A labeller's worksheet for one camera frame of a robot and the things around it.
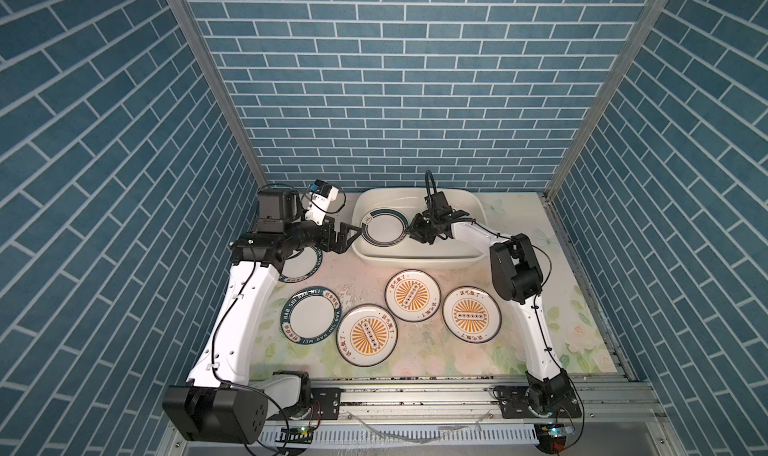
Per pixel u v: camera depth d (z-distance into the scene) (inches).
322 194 24.0
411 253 41.5
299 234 23.5
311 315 35.1
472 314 35.0
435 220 33.3
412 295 36.6
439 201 34.1
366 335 33.3
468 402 29.8
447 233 31.9
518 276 24.4
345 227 26.6
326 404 29.0
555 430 28.2
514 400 29.0
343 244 24.8
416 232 37.6
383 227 43.1
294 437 28.4
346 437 30.3
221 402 14.2
